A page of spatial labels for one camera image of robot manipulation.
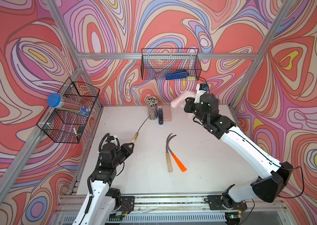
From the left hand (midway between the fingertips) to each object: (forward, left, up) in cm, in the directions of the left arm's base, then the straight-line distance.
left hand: (134, 145), depth 78 cm
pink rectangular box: (+37, -20, -13) cm, 44 cm away
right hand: (+15, -28, +20) cm, 37 cm away
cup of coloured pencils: (+33, -9, +1) cm, 34 cm away
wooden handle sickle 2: (-3, -20, -16) cm, 26 cm away
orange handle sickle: (-2, -26, -16) cm, 30 cm away
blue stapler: (+32, -15, -12) cm, 37 cm away
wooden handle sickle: (+8, +1, -3) cm, 9 cm away
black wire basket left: (+7, +37, +9) cm, 39 cm away
